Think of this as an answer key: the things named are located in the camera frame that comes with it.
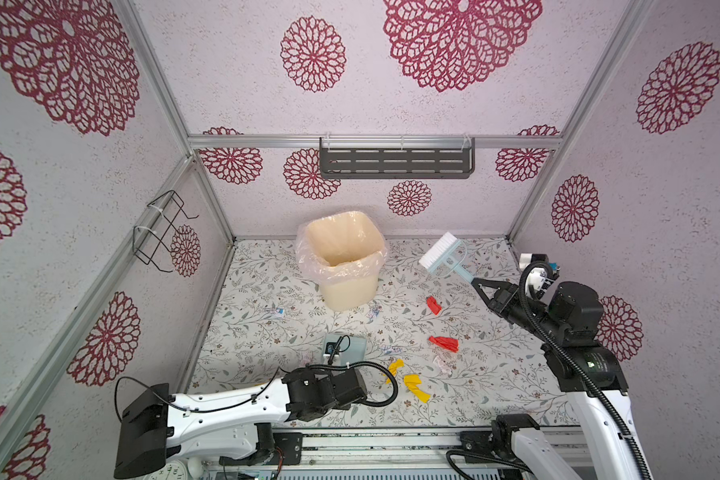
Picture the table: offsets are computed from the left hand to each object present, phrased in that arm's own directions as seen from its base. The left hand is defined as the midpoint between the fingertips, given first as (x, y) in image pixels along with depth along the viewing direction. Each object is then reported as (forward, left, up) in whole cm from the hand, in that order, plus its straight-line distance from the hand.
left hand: (341, 394), depth 77 cm
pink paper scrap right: (+9, -30, -6) cm, 32 cm away
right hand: (+14, -30, +30) cm, 44 cm away
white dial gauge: (-16, +38, -1) cm, 41 cm away
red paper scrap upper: (+30, -30, -5) cm, 42 cm away
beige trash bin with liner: (+46, -1, +4) cm, 46 cm away
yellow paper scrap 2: (+5, -20, -7) cm, 21 cm away
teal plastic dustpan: (+14, -4, -5) cm, 15 cm away
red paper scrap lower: (+16, -32, -5) cm, 37 cm away
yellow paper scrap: (+9, -15, -6) cm, 18 cm away
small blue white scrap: (+28, +21, -4) cm, 35 cm away
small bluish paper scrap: (+28, -11, -7) cm, 31 cm away
